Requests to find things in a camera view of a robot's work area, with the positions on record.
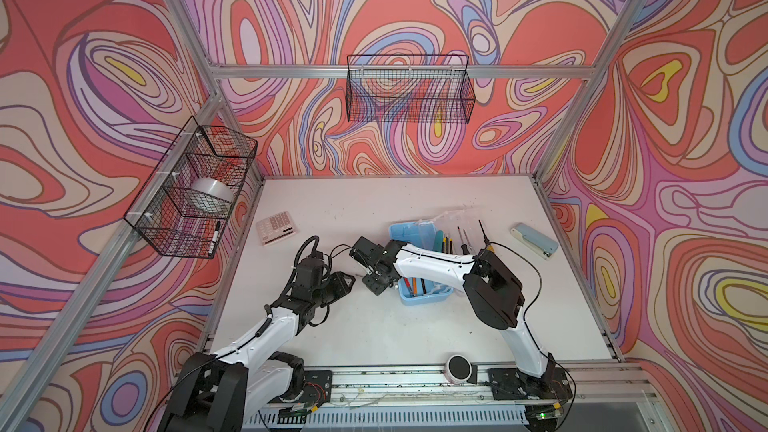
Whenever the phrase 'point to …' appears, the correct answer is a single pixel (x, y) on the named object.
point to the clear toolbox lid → (461, 227)
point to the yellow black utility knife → (447, 247)
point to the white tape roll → (211, 196)
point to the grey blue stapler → (543, 245)
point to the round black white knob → (457, 369)
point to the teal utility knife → (438, 241)
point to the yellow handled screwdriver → (486, 240)
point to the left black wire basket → (180, 208)
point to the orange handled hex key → (414, 285)
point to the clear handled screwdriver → (468, 243)
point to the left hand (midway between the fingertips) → (355, 279)
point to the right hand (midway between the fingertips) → (383, 285)
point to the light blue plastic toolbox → (416, 290)
